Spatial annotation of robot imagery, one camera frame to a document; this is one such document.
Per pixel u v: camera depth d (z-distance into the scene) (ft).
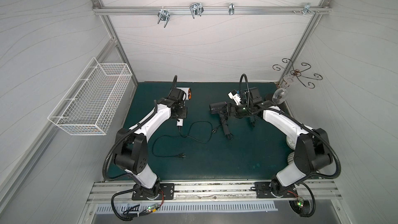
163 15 2.57
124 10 2.62
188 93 2.90
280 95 2.81
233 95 2.62
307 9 2.52
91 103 2.28
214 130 3.08
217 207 2.31
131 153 1.46
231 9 2.56
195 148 2.96
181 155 2.76
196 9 2.51
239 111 2.47
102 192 2.47
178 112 2.48
